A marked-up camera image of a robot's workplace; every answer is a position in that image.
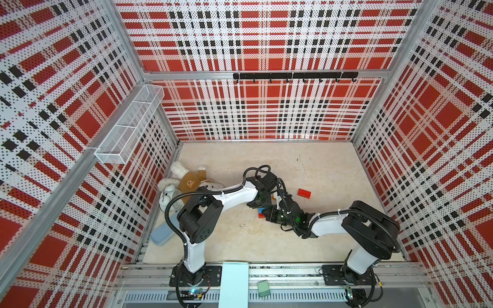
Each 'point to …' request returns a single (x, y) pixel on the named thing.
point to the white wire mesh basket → (121, 142)
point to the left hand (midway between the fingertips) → (266, 203)
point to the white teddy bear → (189, 181)
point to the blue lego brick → (260, 210)
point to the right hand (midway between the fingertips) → (263, 211)
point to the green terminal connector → (263, 289)
